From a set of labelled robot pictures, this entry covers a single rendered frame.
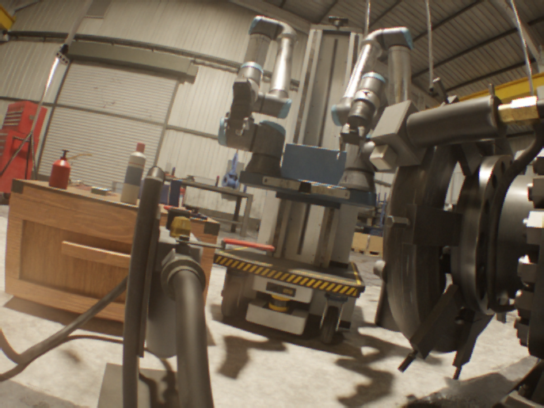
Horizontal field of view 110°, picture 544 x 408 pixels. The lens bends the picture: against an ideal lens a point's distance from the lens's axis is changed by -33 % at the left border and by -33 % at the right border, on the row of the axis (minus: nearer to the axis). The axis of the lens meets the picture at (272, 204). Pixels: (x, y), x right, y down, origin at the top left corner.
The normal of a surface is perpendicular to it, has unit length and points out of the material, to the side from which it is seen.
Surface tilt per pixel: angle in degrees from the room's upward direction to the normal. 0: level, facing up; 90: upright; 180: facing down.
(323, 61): 90
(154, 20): 90
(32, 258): 90
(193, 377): 46
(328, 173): 90
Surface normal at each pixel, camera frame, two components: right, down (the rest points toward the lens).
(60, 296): 0.38, 0.04
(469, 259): -0.92, 0.17
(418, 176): -0.51, -0.32
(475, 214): -0.88, -0.29
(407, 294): -0.55, 0.26
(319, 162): -0.24, -0.09
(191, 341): 0.17, -0.71
